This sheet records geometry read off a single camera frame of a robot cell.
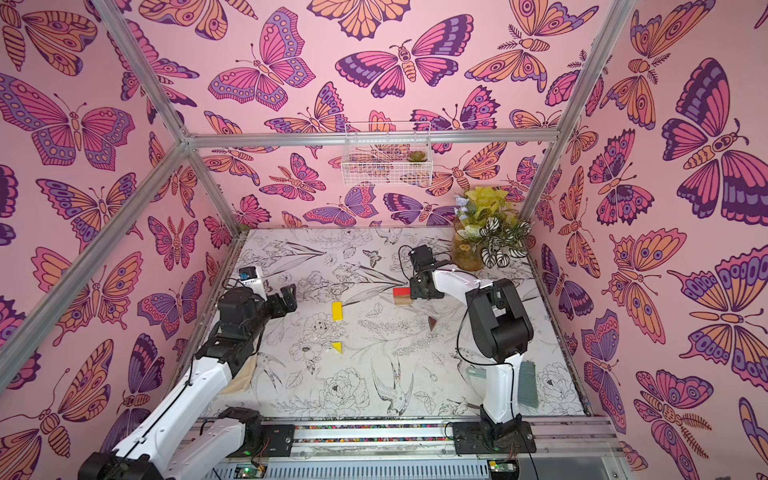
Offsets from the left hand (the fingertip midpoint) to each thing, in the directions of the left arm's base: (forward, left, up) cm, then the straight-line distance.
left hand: (283, 285), depth 83 cm
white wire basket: (+40, -29, +16) cm, 51 cm away
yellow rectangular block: (+2, -12, -18) cm, 22 cm away
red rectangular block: (+11, -34, -19) cm, 40 cm away
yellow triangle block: (-11, -14, -16) cm, 24 cm away
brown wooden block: (+5, -34, -16) cm, 38 cm away
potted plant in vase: (+14, -57, +6) cm, 59 cm away
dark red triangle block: (-2, -42, -17) cm, 46 cm away
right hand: (+10, -41, -16) cm, 45 cm away
